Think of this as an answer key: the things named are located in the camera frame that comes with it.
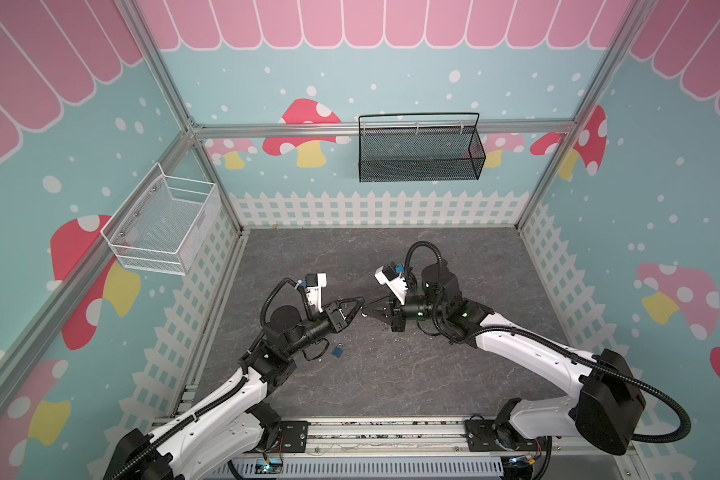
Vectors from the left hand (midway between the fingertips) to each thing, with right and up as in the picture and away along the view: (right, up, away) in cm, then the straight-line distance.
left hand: (365, 308), depth 70 cm
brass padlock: (0, -1, -1) cm, 2 cm away
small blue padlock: (-8, -16, +19) cm, 26 cm away
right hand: (0, 0, -1) cm, 1 cm away
